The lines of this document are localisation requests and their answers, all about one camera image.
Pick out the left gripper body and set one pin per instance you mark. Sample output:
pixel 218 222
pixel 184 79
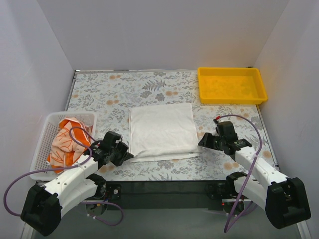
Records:
pixel 119 154

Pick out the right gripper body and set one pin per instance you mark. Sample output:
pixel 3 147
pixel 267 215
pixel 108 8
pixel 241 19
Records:
pixel 211 142

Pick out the white towel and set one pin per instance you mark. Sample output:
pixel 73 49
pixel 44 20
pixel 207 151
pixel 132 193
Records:
pixel 162 132

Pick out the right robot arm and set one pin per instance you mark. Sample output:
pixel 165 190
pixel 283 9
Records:
pixel 284 199

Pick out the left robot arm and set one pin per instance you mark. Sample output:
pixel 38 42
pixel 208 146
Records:
pixel 45 205

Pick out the orange patterned towel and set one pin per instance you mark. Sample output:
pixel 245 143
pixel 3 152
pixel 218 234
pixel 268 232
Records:
pixel 68 144

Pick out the yellow plastic tray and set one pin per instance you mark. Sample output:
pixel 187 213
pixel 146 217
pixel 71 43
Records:
pixel 231 85

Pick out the white plastic basket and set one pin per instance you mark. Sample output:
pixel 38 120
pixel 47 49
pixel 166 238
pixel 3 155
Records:
pixel 51 129

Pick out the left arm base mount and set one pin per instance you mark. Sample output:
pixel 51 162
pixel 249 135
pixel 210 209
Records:
pixel 104 193

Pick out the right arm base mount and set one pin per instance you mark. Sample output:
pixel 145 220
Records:
pixel 223 192

